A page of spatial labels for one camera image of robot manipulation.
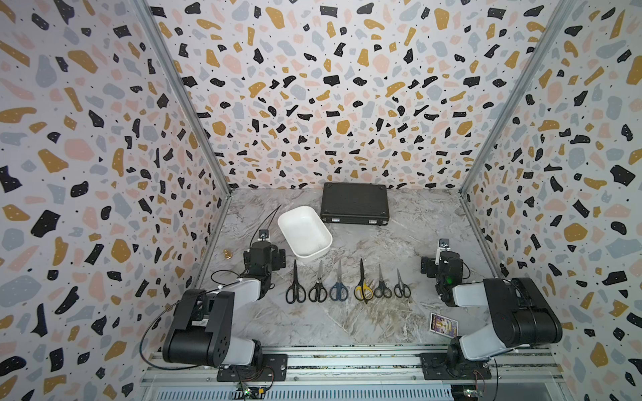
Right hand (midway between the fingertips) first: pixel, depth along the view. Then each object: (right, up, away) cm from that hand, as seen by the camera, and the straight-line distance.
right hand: (442, 257), depth 95 cm
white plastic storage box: (-53, +8, +8) cm, 54 cm away
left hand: (-66, +3, -2) cm, 66 cm away
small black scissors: (-17, -11, -5) cm, 20 cm away
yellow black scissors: (-31, -11, -6) cm, 33 cm away
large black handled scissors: (-24, -11, -5) cm, 27 cm away
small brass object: (-83, +1, +2) cm, 83 cm away
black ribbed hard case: (-32, +21, +17) cm, 42 cm away
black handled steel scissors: (-47, -12, -6) cm, 49 cm away
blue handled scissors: (-40, -11, -5) cm, 42 cm away
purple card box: (-5, -20, -14) cm, 25 cm away
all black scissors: (-55, -12, -6) cm, 57 cm away
